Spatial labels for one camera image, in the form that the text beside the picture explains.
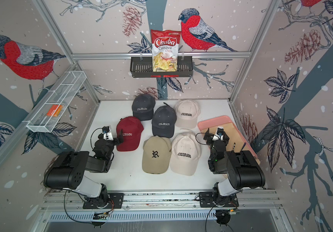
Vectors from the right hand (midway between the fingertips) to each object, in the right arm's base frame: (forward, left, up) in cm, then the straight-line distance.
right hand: (216, 129), depth 90 cm
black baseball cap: (+22, +51, -3) cm, 56 cm away
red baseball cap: (+1, +55, -2) cm, 55 cm away
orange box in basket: (-8, +85, +25) cm, 89 cm away
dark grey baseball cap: (+7, +34, -1) cm, 35 cm away
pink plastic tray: (+14, -4, -11) cm, 19 cm away
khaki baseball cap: (-16, +37, -4) cm, 40 cm away
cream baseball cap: (+17, +17, -4) cm, 25 cm away
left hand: (-2, +64, +2) cm, 64 cm away
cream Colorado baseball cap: (-12, +19, -4) cm, 23 cm away
